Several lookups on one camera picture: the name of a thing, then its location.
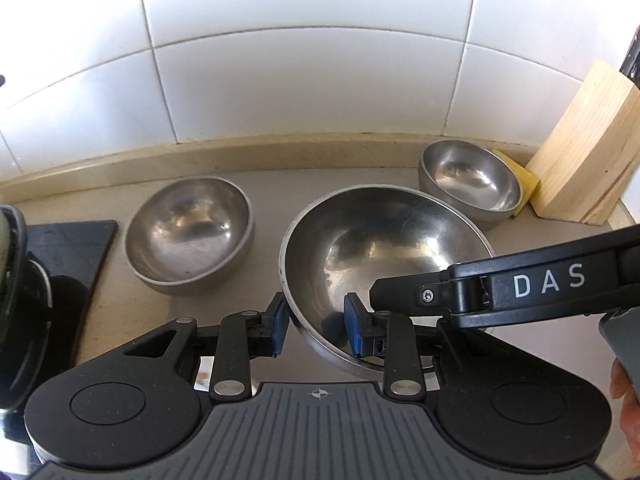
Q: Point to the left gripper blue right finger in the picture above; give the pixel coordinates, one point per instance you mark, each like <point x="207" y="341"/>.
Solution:
<point x="366" y="331"/>

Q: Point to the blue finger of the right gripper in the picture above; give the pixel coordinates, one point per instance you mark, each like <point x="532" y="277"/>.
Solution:
<point x="423" y="294"/>

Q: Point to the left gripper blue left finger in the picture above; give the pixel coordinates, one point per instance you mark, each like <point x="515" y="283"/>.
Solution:
<point x="275" y="321"/>

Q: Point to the steel bowl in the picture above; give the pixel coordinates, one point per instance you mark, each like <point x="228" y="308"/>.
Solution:
<point x="345" y="241"/>
<point x="190" y="236"/>
<point x="473" y="180"/>

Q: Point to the wooden knife block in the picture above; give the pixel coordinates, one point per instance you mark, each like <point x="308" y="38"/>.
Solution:
<point x="588" y="159"/>

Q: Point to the yellow green sponge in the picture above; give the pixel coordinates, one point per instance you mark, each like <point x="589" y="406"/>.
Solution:
<point x="528" y="181"/>

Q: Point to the black gas stove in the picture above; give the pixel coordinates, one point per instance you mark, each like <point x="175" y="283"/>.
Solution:
<point x="73" y="253"/>

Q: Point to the silver pressure cooker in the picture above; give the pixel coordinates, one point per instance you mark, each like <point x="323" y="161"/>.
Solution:
<point x="26" y="311"/>

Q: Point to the person's right hand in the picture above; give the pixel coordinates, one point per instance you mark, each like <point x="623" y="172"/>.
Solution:
<point x="621" y="387"/>

